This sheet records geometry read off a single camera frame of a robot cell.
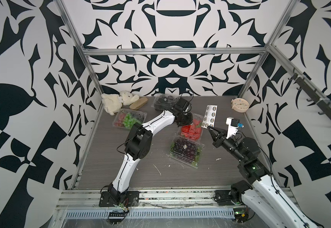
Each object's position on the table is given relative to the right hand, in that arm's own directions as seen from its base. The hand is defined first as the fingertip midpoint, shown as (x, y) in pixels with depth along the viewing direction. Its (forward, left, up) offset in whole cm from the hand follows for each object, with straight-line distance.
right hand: (208, 126), depth 69 cm
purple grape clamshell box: (-2, +9, -23) cm, 24 cm away
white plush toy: (+33, +59, -18) cm, 70 cm away
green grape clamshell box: (+21, +48, -21) cm, 56 cm away
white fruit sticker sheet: (+4, -1, +2) cm, 5 cm away
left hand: (+17, +3, -18) cm, 25 cm away
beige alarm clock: (+36, -36, -26) cm, 58 cm away
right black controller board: (-33, -16, -29) cm, 47 cm away
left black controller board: (-34, +46, -31) cm, 65 cm away
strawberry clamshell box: (+12, +3, -24) cm, 27 cm away
